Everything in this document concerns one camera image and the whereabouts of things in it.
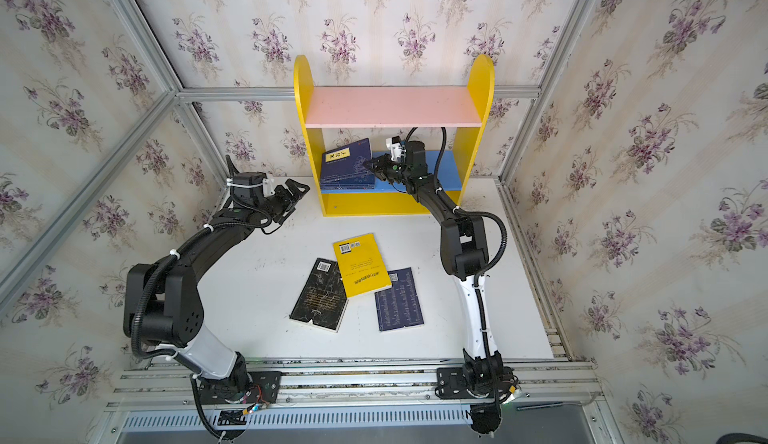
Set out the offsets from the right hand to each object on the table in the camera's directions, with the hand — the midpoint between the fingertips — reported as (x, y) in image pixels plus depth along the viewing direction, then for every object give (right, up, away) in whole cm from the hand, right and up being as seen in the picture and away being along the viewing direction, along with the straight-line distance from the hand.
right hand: (361, 166), depth 94 cm
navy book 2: (-5, -4, +3) cm, 7 cm away
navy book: (-6, 0, +3) cm, 7 cm away
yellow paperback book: (0, -32, -1) cm, 32 cm away
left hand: (-17, -8, -5) cm, 20 cm away
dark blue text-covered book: (+11, -42, -8) cm, 45 cm away
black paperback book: (-11, -40, -8) cm, 42 cm away
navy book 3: (-5, -6, +4) cm, 9 cm away
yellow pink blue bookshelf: (-7, +17, +16) cm, 25 cm away
